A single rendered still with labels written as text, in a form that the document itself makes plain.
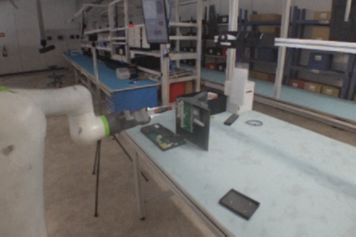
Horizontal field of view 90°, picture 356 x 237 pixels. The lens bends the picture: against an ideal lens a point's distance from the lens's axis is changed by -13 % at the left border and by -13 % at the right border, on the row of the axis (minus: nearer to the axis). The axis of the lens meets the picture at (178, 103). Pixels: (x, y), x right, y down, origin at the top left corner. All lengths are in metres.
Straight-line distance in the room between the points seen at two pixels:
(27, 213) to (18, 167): 0.09
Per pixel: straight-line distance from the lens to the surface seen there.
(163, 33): 2.18
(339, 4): 2.50
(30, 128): 0.38
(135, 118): 0.89
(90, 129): 0.81
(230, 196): 0.76
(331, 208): 0.85
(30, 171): 0.41
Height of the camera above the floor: 1.52
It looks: 19 degrees down
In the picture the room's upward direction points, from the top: straight up
